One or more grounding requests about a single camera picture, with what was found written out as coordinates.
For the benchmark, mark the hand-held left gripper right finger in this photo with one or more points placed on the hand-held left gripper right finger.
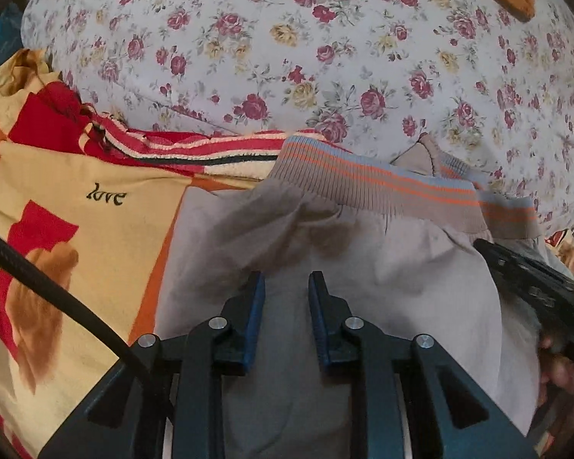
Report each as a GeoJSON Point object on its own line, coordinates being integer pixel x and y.
{"type": "Point", "coordinates": [318, 325]}

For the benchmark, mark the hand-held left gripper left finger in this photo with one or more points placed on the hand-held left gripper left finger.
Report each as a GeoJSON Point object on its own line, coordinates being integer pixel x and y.
{"type": "Point", "coordinates": [248, 325]}

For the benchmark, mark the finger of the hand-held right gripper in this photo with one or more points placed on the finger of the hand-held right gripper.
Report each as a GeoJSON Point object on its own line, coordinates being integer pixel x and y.
{"type": "Point", "coordinates": [516, 267]}

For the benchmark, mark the beige jacket with striped cuffs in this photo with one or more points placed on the beige jacket with striped cuffs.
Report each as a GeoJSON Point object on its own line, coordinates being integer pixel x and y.
{"type": "Point", "coordinates": [363, 248]}

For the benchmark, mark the person's right hand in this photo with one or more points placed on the person's right hand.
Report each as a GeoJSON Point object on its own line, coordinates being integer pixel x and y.
{"type": "Point", "coordinates": [567, 375]}

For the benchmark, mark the printed fleece blanket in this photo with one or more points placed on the printed fleece blanket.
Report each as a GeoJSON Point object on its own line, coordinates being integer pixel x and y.
{"type": "Point", "coordinates": [76, 229]}

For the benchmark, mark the floral bed sheet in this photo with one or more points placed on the floral bed sheet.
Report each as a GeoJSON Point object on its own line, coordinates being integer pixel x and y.
{"type": "Point", "coordinates": [315, 48]}

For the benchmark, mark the blue plastic bag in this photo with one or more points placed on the blue plastic bag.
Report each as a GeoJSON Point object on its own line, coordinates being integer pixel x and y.
{"type": "Point", "coordinates": [2, 33]}

